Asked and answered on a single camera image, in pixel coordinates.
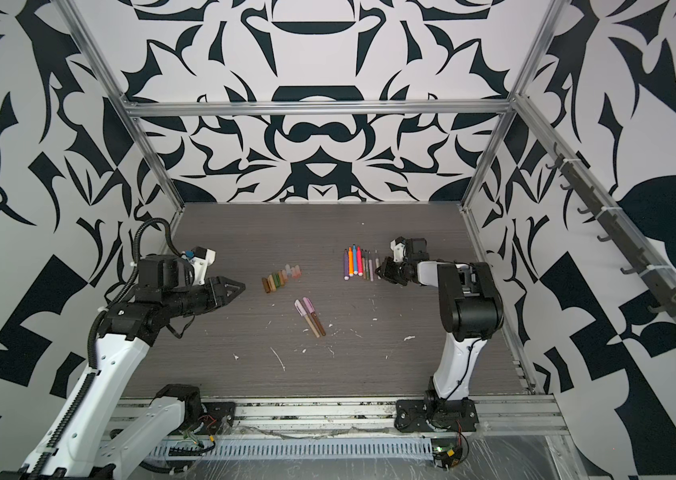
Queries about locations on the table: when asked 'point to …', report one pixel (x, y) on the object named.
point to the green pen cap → (277, 279)
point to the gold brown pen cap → (282, 283)
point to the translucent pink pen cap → (284, 276)
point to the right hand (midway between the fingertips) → (379, 267)
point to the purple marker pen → (346, 276)
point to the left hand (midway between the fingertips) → (241, 283)
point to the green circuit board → (447, 453)
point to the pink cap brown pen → (311, 310)
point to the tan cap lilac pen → (371, 270)
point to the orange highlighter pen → (350, 261)
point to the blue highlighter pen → (354, 259)
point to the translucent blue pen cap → (288, 269)
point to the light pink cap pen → (303, 312)
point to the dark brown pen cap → (265, 285)
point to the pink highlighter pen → (360, 261)
